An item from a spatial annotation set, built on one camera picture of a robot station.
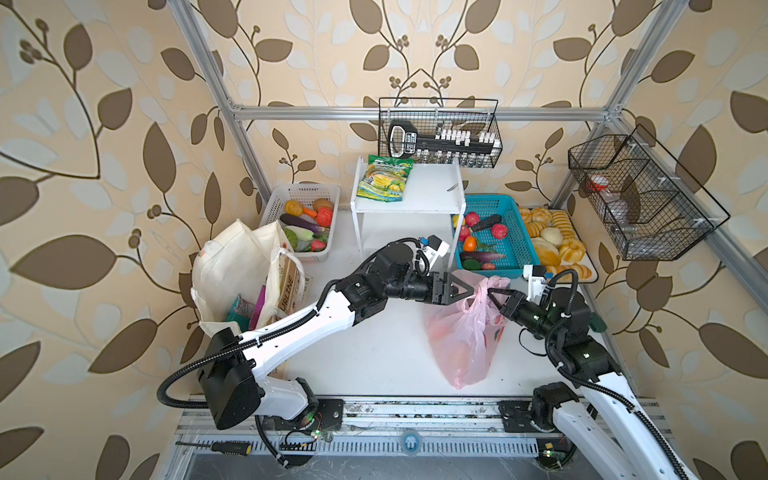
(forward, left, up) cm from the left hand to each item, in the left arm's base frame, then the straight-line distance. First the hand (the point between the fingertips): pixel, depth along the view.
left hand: (470, 293), depth 62 cm
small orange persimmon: (+34, -9, -26) cm, 44 cm away
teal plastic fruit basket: (+33, -25, -25) cm, 48 cm away
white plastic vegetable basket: (+55, +50, -23) cm, 78 cm away
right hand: (+5, -7, -10) cm, 13 cm away
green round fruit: (+26, -9, -27) cm, 38 cm away
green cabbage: (+33, +53, -24) cm, 67 cm away
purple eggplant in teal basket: (+30, -13, -28) cm, 43 cm away
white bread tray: (+35, -41, -26) cm, 60 cm away
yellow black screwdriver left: (-27, +50, -29) cm, 64 cm away
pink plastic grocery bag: (-5, -1, -11) cm, 12 cm away
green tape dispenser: (+7, -44, -29) cm, 53 cm away
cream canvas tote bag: (+13, +59, -10) cm, 62 cm away
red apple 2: (+41, -21, -26) cm, 53 cm away
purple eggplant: (+44, +56, -27) cm, 76 cm away
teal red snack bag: (+3, +58, -20) cm, 61 cm away
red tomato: (+43, +44, -23) cm, 65 cm away
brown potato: (+48, +57, -24) cm, 78 cm away
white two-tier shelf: (+28, +7, +2) cm, 29 cm away
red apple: (+46, -11, -26) cm, 54 cm away
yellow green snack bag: (+31, +20, +5) cm, 37 cm away
